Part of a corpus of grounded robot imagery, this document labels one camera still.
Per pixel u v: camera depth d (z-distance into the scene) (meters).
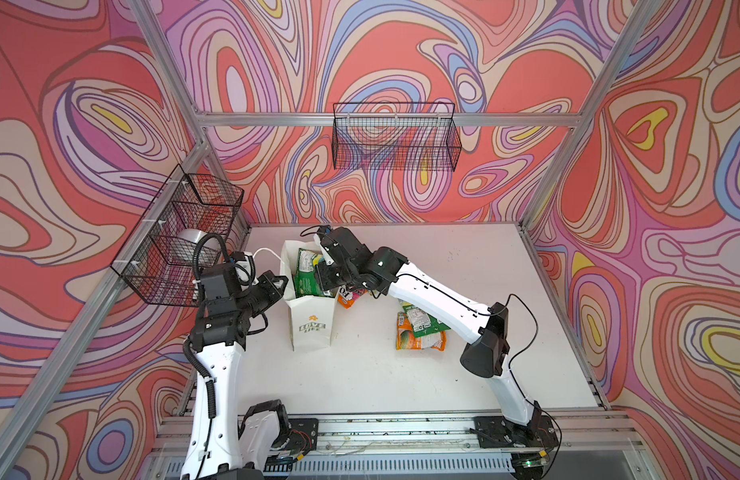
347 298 0.96
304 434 0.73
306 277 0.77
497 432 0.74
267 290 0.63
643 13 0.69
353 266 0.56
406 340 0.86
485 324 0.49
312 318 0.77
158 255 0.71
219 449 0.38
